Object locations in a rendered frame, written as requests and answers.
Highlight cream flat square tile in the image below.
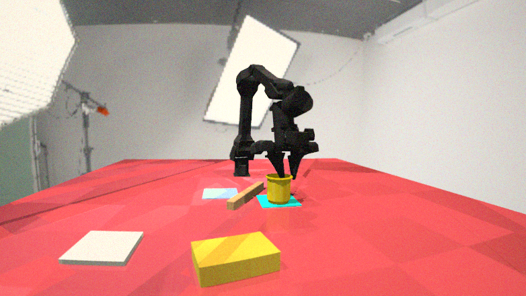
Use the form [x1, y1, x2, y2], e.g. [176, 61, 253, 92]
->
[58, 230, 144, 266]

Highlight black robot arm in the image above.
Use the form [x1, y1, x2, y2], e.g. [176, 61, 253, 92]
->
[229, 64, 315, 177]

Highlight yellow rectangular block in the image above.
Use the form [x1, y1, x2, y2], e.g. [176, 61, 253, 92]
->
[191, 231, 281, 288]

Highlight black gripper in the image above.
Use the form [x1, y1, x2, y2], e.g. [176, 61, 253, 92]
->
[250, 120, 319, 180]

